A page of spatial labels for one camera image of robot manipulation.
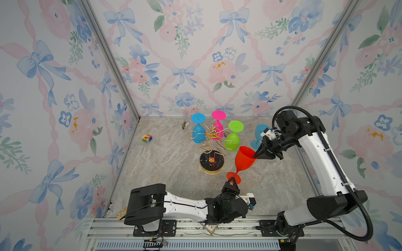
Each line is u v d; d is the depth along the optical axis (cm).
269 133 67
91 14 71
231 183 72
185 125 113
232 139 80
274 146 60
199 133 74
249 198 65
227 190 64
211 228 73
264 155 61
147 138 106
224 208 59
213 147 84
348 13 70
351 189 39
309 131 46
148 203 48
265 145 59
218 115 80
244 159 64
